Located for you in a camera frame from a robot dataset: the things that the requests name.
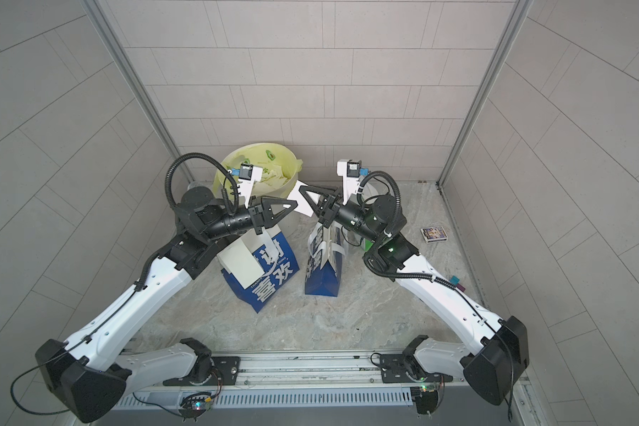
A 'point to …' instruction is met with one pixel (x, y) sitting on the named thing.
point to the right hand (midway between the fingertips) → (301, 194)
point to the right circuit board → (425, 401)
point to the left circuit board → (193, 406)
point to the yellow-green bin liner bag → (280, 165)
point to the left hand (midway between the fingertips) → (297, 207)
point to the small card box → (435, 234)
